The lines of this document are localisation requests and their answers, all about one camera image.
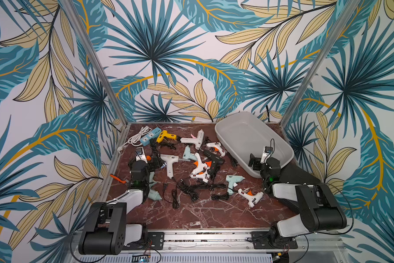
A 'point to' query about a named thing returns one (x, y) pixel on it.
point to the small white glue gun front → (253, 199)
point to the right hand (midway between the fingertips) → (261, 154)
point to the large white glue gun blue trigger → (170, 160)
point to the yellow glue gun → (164, 133)
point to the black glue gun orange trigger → (213, 164)
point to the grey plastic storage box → (244, 134)
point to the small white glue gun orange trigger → (216, 147)
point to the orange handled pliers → (119, 179)
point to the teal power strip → (145, 139)
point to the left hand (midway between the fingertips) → (145, 157)
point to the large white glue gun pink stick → (198, 141)
